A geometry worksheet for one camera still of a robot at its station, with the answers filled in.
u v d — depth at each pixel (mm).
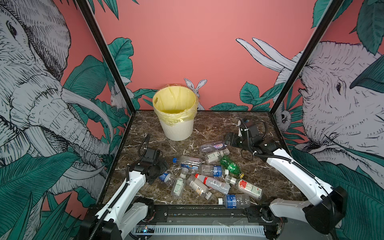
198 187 779
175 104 1053
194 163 924
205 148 949
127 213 552
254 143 572
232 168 855
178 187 777
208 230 702
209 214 752
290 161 471
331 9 700
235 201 732
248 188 768
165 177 817
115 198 442
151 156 646
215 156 895
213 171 838
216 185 785
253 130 574
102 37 811
